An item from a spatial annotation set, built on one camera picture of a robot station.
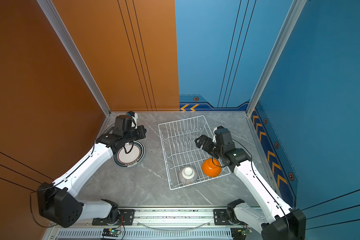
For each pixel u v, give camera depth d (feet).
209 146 2.20
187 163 2.93
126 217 2.40
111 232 2.32
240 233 2.32
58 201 1.28
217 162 2.78
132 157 2.99
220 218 2.38
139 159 2.98
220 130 2.27
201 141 2.24
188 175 2.61
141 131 2.33
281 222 1.24
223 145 1.84
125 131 2.00
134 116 2.39
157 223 2.39
